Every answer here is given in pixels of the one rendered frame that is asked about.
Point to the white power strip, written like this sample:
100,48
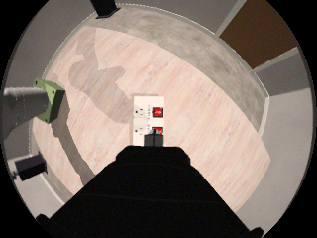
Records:
148,114

